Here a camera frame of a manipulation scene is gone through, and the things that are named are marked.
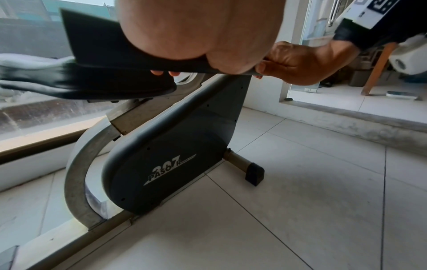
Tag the person's left hand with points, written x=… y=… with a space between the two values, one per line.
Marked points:
x=200 y=29

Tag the person's right hand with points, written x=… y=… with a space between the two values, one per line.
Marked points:
x=300 y=63

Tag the grey exercise bike frame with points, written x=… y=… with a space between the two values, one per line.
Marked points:
x=160 y=158

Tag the glass door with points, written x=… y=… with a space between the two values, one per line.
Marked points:
x=307 y=52

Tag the small grey box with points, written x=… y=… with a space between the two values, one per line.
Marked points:
x=358 y=77

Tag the wooden furniture leg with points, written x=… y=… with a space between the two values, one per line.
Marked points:
x=377 y=71

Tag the right wrist marker band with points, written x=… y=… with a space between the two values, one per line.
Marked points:
x=383 y=26

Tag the flat pale board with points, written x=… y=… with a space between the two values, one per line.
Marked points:
x=403 y=95

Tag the brown outdoor ledge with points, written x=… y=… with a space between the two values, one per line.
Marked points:
x=50 y=118

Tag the dark framed glass window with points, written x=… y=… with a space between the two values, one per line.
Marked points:
x=33 y=149

